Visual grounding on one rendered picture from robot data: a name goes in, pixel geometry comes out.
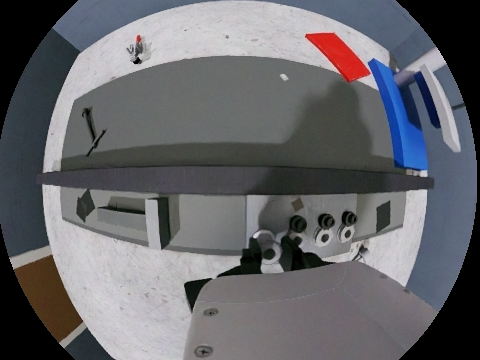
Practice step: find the grey metal plate with holes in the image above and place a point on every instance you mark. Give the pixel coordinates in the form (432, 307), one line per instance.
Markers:
(286, 215)

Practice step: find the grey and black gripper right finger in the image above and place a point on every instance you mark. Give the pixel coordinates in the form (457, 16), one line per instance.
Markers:
(293, 258)

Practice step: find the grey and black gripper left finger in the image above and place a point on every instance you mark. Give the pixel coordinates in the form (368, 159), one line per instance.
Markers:
(248, 265)

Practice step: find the red flat plate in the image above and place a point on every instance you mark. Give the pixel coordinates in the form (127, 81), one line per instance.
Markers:
(340, 55)

